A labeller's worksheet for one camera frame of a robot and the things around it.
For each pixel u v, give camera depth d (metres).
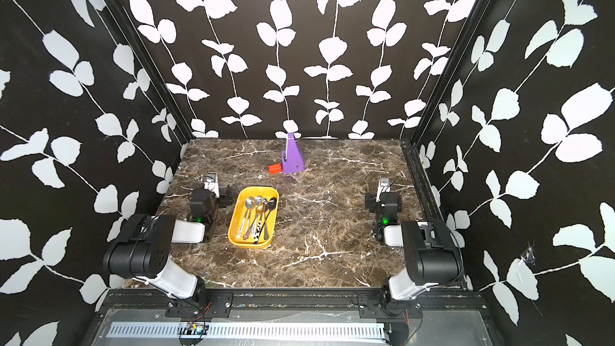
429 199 1.04
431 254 0.46
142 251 0.46
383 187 0.80
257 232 0.88
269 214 0.94
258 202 0.96
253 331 0.70
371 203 0.86
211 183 0.80
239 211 0.93
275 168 1.07
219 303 0.75
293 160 1.03
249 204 0.95
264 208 0.94
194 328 0.70
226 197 0.86
